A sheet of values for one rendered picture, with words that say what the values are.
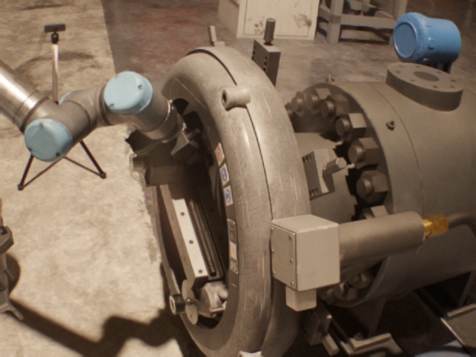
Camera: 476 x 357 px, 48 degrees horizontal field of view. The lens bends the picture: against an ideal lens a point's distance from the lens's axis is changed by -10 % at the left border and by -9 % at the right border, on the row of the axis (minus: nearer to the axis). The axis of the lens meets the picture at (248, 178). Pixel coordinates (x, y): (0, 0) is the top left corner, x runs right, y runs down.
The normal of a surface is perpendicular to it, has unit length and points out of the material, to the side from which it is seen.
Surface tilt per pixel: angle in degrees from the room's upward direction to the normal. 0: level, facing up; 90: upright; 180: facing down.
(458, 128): 31
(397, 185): 55
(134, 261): 0
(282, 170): 49
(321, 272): 67
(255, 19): 90
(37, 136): 92
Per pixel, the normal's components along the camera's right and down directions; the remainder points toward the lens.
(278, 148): 0.32, -0.33
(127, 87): -0.25, -0.30
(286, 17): 0.28, 0.49
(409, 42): -0.92, 0.11
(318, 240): 0.40, 0.11
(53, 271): 0.10, -0.87
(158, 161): 0.25, -0.58
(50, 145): -0.18, 0.49
